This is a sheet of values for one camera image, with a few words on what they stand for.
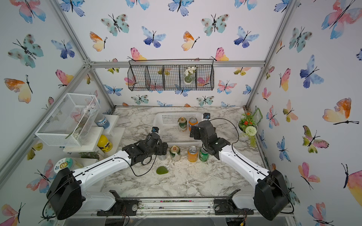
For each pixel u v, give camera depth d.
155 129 0.74
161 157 0.94
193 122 0.97
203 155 0.84
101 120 0.83
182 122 0.96
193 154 0.83
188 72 0.89
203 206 0.75
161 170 0.86
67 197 0.39
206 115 0.71
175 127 1.07
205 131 0.59
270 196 0.40
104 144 0.88
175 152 0.83
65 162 0.65
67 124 0.76
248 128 0.88
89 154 0.83
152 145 0.65
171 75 0.99
